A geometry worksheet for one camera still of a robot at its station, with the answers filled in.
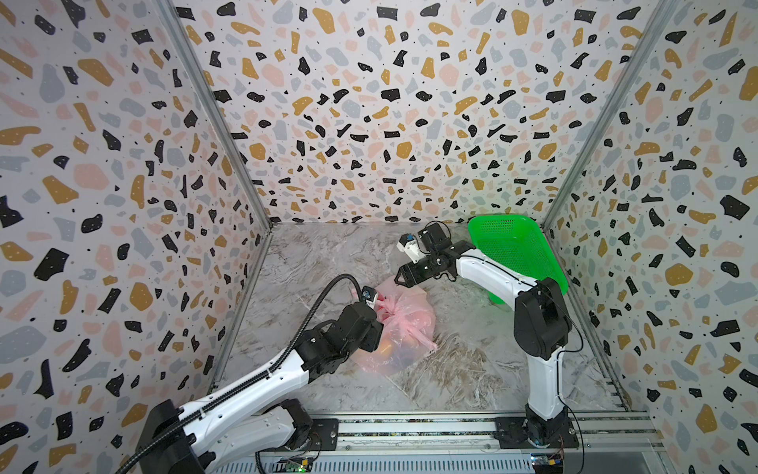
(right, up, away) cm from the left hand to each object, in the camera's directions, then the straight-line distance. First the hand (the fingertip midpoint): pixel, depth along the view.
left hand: (373, 318), depth 77 cm
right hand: (+6, +11, +13) cm, 18 cm away
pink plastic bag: (+9, -1, +7) cm, 12 cm away
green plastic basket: (+54, +21, +39) cm, 70 cm away
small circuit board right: (+44, -34, -6) cm, 56 cm away
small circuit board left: (-17, -33, -7) cm, 38 cm away
